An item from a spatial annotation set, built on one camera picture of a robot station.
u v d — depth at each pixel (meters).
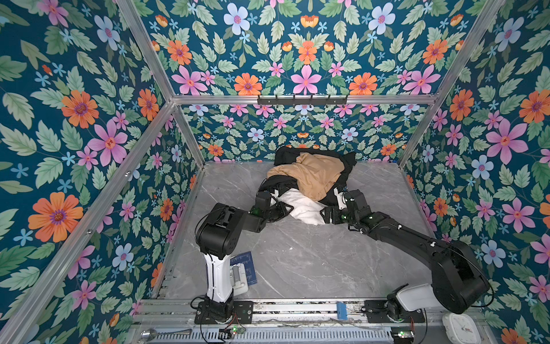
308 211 0.96
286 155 1.12
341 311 0.76
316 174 0.99
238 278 0.79
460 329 0.68
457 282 0.43
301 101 0.93
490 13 0.69
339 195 0.78
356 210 0.67
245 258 0.86
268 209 0.84
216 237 0.53
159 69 0.82
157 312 0.75
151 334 0.69
